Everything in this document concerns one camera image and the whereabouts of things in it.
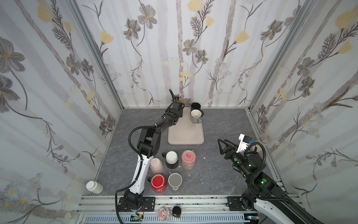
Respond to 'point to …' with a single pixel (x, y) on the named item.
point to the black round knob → (176, 211)
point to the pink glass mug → (188, 158)
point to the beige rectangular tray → (184, 132)
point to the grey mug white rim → (175, 180)
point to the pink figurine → (163, 213)
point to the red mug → (158, 183)
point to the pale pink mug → (156, 166)
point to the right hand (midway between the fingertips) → (220, 139)
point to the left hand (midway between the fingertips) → (175, 105)
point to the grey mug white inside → (196, 116)
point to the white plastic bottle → (94, 186)
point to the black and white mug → (171, 159)
